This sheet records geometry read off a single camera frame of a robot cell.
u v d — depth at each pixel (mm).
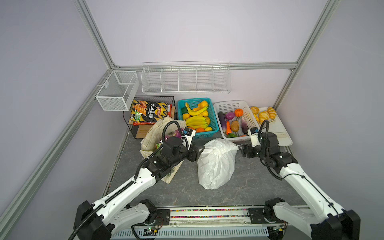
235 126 1058
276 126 1074
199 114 1108
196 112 1113
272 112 1157
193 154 643
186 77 971
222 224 725
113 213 421
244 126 1072
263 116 1124
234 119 1154
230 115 1097
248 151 708
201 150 697
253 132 707
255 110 1162
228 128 1052
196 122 1038
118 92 989
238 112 1120
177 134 601
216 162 789
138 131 1080
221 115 1120
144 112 915
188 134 620
